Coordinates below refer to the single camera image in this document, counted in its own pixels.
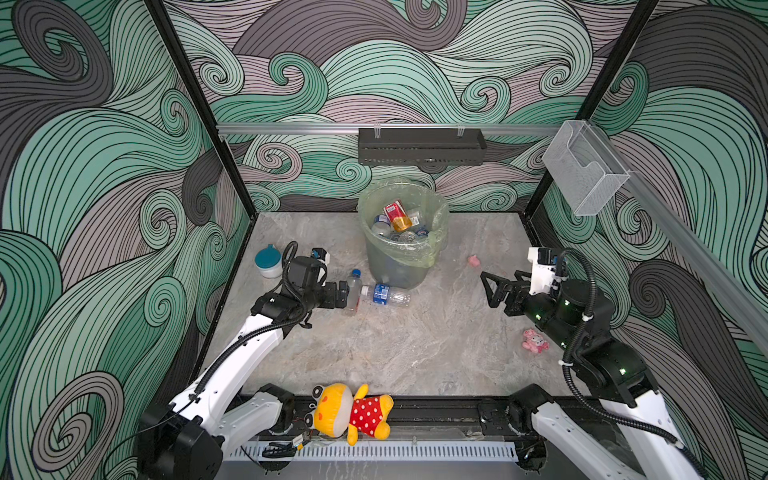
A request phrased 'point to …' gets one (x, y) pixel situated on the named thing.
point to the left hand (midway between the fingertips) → (334, 284)
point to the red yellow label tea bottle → (397, 215)
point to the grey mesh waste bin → (396, 272)
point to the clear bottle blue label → (386, 295)
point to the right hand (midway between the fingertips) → (500, 275)
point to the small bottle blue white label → (381, 225)
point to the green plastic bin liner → (420, 197)
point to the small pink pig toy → (473, 261)
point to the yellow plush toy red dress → (335, 412)
